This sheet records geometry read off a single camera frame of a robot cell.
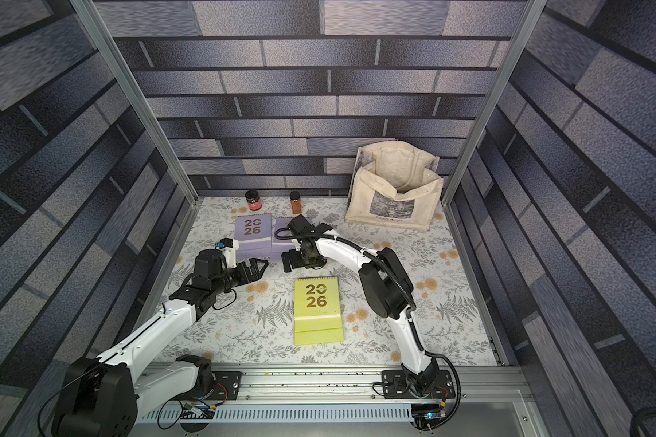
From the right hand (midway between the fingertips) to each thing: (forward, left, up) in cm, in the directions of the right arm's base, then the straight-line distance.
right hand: (296, 264), depth 94 cm
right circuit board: (-42, -39, -6) cm, 58 cm away
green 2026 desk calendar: (-17, -8, -1) cm, 19 cm away
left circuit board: (-43, +22, -5) cm, 49 cm away
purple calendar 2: (+1, +4, +10) cm, 11 cm away
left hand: (-5, +10, +9) cm, 14 cm away
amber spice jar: (+28, +3, +2) cm, 28 cm away
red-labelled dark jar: (+30, +21, +1) cm, 37 cm away
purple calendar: (+16, +20, -3) cm, 25 cm away
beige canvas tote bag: (+36, -38, +6) cm, 53 cm away
